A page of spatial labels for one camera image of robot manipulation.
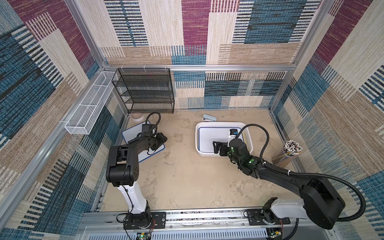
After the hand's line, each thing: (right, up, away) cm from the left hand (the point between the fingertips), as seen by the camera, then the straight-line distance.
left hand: (165, 142), depth 101 cm
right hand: (+35, 0, -14) cm, 37 cm away
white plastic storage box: (+54, +5, 0) cm, 54 cm away
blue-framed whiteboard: (+28, +4, +2) cm, 28 cm away
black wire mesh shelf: (-16, +36, +10) cm, 41 cm away
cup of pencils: (+68, -1, -23) cm, 72 cm away
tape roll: (-24, +18, +15) cm, 34 cm away
